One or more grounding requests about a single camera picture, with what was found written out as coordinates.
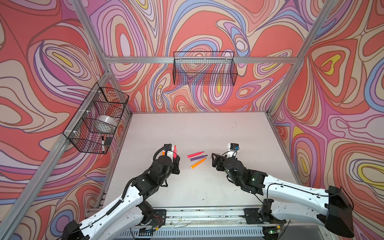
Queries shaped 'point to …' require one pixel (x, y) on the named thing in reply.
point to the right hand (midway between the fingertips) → (218, 158)
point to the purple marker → (197, 157)
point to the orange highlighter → (163, 153)
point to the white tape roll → (106, 122)
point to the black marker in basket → (102, 144)
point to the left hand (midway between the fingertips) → (181, 157)
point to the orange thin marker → (198, 163)
